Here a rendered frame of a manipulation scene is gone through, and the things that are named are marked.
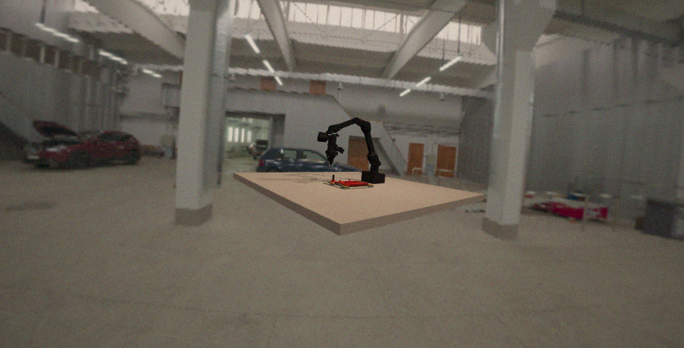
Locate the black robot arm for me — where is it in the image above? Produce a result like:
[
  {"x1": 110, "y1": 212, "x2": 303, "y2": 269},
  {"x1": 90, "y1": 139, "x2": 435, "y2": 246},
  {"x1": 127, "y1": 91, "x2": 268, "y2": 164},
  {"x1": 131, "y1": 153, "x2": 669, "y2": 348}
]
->
[{"x1": 317, "y1": 117, "x2": 381, "y2": 173}]

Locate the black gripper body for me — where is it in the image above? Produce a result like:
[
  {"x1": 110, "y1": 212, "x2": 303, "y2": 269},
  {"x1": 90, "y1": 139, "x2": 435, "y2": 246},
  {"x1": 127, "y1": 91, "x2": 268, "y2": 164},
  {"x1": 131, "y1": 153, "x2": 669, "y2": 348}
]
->
[{"x1": 325, "y1": 143, "x2": 338, "y2": 156}]

